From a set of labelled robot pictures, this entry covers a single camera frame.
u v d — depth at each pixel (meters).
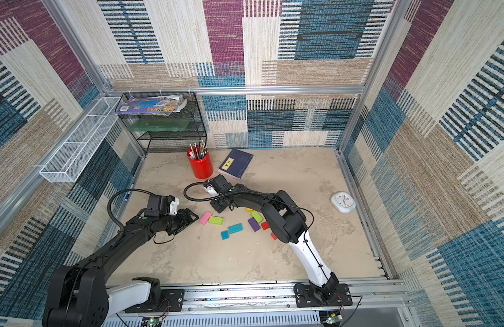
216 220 0.92
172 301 0.73
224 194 0.73
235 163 1.14
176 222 0.75
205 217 0.94
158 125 0.95
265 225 0.91
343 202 0.96
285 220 0.57
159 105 0.83
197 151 1.02
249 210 0.82
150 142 1.15
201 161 0.99
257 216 0.93
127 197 1.05
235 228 0.92
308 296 0.73
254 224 0.92
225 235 0.89
